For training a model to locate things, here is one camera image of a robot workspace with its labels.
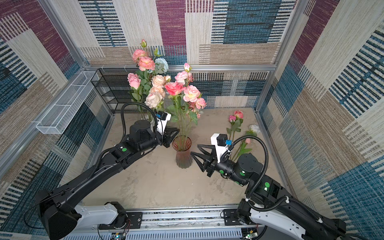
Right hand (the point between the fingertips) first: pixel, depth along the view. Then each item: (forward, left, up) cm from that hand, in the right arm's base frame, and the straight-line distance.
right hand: (195, 153), depth 56 cm
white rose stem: (+34, -41, -32) cm, 62 cm away
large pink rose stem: (+48, -33, -32) cm, 67 cm away
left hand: (+16, +7, -4) cm, 18 cm away
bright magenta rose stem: (+44, -28, -32) cm, 61 cm away
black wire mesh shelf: (+62, +55, -12) cm, 84 cm away
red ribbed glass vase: (+15, +7, -18) cm, 24 cm away
